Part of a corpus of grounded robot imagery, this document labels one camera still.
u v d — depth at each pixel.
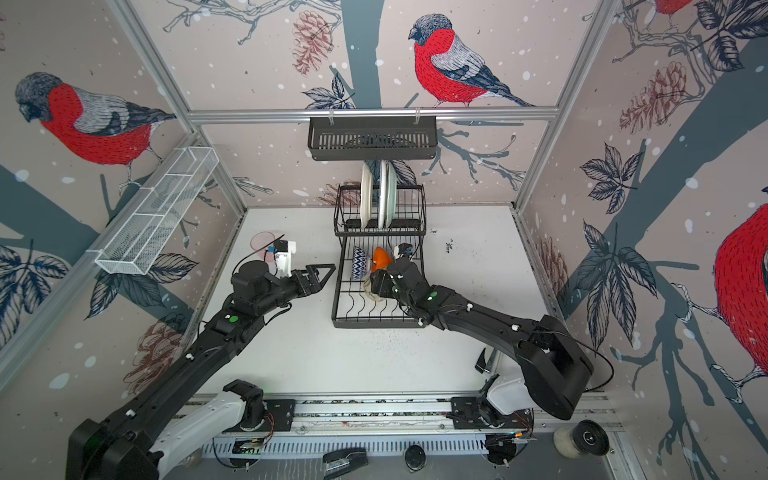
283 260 0.69
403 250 0.74
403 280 0.61
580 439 0.61
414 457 0.60
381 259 0.92
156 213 0.78
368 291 0.82
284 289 0.65
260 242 1.01
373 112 0.94
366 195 0.77
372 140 1.07
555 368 0.42
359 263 0.92
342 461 0.66
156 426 0.47
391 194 0.75
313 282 0.67
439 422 0.73
